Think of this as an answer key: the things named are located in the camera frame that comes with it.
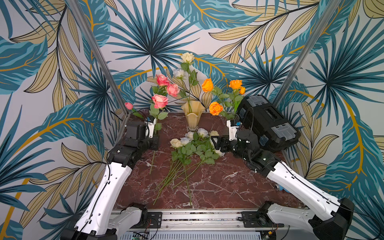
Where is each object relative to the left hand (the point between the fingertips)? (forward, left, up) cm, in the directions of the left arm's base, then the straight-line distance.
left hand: (154, 138), depth 72 cm
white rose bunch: (+6, -16, -25) cm, 30 cm away
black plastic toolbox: (+13, -66, -9) cm, 68 cm away
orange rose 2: (+13, -29, +8) cm, 33 cm away
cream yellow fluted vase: (+30, -18, -10) cm, 37 cm away
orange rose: (+32, -42, +9) cm, 54 cm away
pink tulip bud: (+19, +17, +3) cm, 25 cm away
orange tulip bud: (+28, -45, +3) cm, 53 cm away
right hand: (+1, -30, +1) cm, 30 cm away
